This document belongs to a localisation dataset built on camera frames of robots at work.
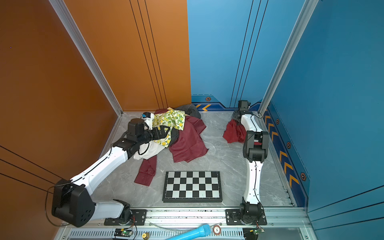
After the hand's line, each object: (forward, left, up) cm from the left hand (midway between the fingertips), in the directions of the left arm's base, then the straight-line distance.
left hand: (164, 127), depth 82 cm
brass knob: (-47, +4, -19) cm, 51 cm away
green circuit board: (-46, +17, -24) cm, 55 cm away
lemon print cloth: (+17, -2, -11) cm, 21 cm away
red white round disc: (-45, -28, -22) cm, 57 cm away
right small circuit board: (-45, -47, -22) cm, 68 cm away
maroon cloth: (+1, -14, -19) cm, 23 cm away
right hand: (+24, -49, -15) cm, 56 cm away
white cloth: (-15, +7, 0) cm, 16 cm away
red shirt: (+9, -44, -16) cm, 47 cm away
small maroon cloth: (-16, +12, -23) cm, 30 cm away
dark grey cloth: (+30, -13, -15) cm, 36 cm away
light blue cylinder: (-45, -21, -18) cm, 53 cm away
